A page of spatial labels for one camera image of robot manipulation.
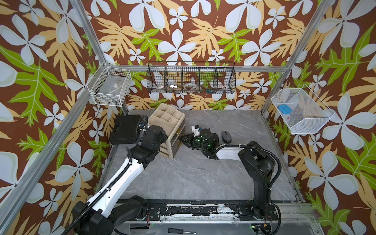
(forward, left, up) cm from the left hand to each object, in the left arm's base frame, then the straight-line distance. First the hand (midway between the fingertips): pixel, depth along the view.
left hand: (161, 130), depth 78 cm
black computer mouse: (+11, -42, -21) cm, 48 cm away
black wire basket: (+39, -15, +8) cm, 42 cm away
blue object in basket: (+15, -73, +1) cm, 75 cm away
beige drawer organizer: (+6, -6, 0) cm, 9 cm away
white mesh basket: (+13, -80, +3) cm, 81 cm away
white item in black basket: (+35, -5, +3) cm, 36 cm away
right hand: (+1, -8, -10) cm, 13 cm away
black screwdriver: (-43, -11, -23) cm, 50 cm away
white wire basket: (+25, +33, +10) cm, 43 cm away
